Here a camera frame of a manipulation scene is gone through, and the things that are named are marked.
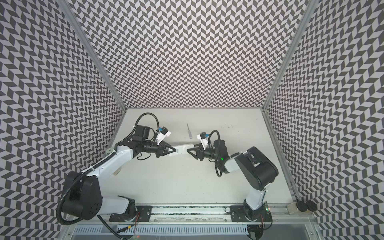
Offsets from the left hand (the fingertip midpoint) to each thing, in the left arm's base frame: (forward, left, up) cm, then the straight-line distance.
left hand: (174, 150), depth 79 cm
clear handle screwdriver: (+22, -7, -15) cm, 27 cm away
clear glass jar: (+2, +37, -2) cm, 37 cm away
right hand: (+1, -7, -5) cm, 9 cm away
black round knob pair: (-25, -68, -11) cm, 73 cm away
